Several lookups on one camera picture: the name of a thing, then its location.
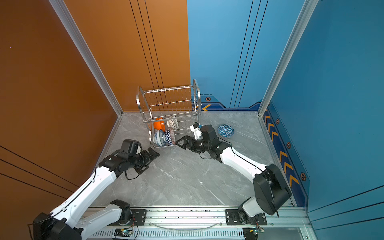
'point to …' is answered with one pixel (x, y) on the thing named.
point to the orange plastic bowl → (159, 125)
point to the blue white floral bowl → (159, 137)
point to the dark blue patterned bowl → (226, 131)
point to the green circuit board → (122, 232)
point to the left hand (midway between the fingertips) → (156, 157)
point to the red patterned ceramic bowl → (170, 136)
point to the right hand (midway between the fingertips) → (180, 145)
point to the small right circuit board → (257, 230)
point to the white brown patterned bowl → (172, 123)
